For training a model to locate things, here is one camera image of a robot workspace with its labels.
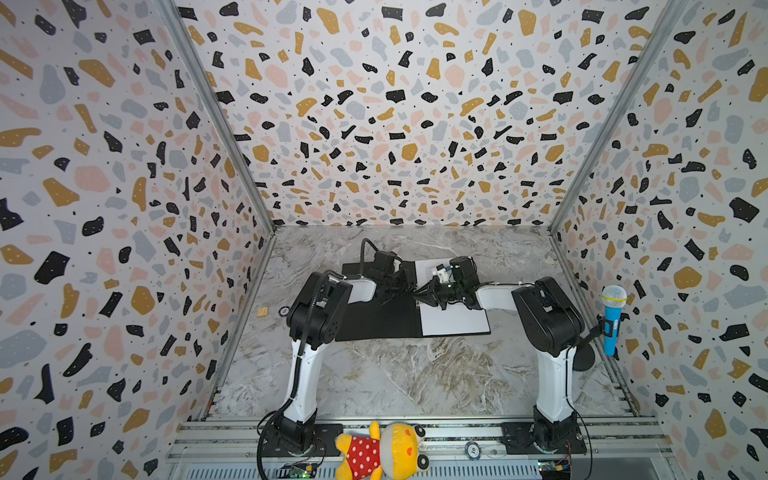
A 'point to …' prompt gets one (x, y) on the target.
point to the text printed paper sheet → (456, 318)
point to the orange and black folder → (411, 315)
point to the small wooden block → (262, 311)
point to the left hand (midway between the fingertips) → (419, 280)
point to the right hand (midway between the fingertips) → (409, 290)
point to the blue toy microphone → (614, 297)
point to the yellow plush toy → (394, 452)
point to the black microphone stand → (583, 355)
